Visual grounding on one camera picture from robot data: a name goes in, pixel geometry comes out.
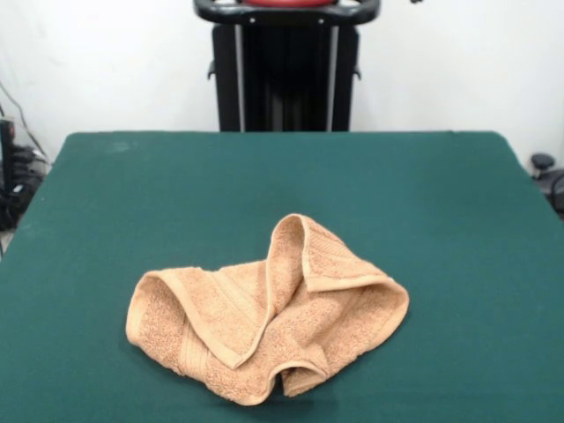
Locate orange terry towel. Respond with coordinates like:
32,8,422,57
125,213,411,395

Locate dark green table cloth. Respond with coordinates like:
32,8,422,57
0,130,564,423

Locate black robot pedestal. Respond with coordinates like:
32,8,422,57
192,0,381,133

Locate black equipment with cables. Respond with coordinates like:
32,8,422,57
0,78,53,232

